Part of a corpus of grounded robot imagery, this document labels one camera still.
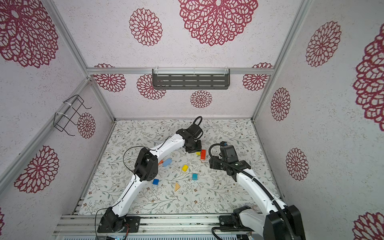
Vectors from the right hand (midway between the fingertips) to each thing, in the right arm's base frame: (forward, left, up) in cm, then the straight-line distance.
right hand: (214, 159), depth 84 cm
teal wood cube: (-6, +11, -11) cm, 17 cm away
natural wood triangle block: (-12, +21, -11) cm, 27 cm away
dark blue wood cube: (-10, +34, -10) cm, 37 cm away
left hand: (+11, +9, -9) cm, 16 cm away
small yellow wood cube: (+10, +10, -11) cm, 18 cm away
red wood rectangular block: (+10, +6, -11) cm, 16 cm away
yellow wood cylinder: (-1, +17, -10) cm, 20 cm away
